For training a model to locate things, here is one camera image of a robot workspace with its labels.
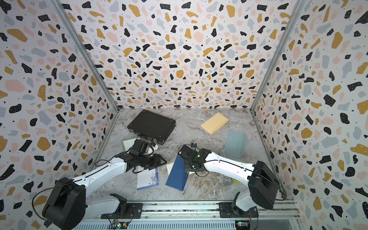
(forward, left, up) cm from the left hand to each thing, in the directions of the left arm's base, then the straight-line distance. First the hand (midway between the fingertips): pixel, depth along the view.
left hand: (165, 162), depth 83 cm
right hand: (-2, -14, -1) cm, 14 cm away
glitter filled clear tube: (-9, -35, -4) cm, 37 cm away
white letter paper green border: (+17, +28, -6) cm, 33 cm away
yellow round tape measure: (-9, -40, -7) cm, 42 cm away
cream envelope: (+1, -1, -9) cm, 9 cm away
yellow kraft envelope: (+38, -34, -11) cm, 52 cm away
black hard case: (+30, +13, -3) cm, 33 cm away
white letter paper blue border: (-7, +11, -7) cm, 15 cm away
